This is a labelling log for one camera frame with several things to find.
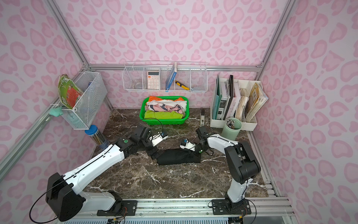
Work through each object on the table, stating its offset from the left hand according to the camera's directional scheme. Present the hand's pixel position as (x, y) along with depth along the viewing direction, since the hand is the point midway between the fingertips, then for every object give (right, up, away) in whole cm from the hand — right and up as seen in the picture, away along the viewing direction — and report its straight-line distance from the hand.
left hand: (158, 141), depth 80 cm
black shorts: (+14, -10, +5) cm, 17 cm away
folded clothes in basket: (-5, +21, +25) cm, 33 cm away
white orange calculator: (-7, +40, +15) cm, 43 cm away
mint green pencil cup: (+45, +7, +8) cm, 46 cm away
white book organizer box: (+47, +25, +6) cm, 54 cm away
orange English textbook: (+63, +25, +12) cm, 69 cm away
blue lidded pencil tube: (-39, +2, +6) cm, 39 cm away
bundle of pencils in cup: (+44, +10, +8) cm, 46 cm away
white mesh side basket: (-42, +33, +5) cm, 53 cm away
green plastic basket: (+1, +11, +26) cm, 28 cm away
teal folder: (+35, +26, +6) cm, 44 cm away
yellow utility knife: (+13, +36, +17) cm, 42 cm away
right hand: (+18, -10, +10) cm, 23 cm away
